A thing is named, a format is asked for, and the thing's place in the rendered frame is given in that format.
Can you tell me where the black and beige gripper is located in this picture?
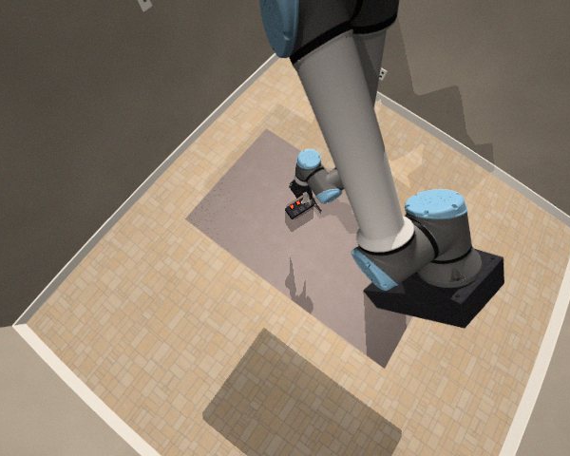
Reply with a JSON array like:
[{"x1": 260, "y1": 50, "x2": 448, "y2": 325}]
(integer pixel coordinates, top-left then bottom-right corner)
[{"x1": 289, "y1": 180, "x2": 313, "y2": 206}]

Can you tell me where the black power strip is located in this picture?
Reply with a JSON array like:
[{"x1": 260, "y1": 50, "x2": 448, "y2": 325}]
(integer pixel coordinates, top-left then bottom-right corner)
[{"x1": 285, "y1": 197, "x2": 317, "y2": 219}]

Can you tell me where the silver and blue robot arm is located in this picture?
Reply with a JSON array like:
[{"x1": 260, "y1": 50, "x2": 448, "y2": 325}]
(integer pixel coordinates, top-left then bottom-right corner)
[{"x1": 259, "y1": 0, "x2": 483, "y2": 291}]

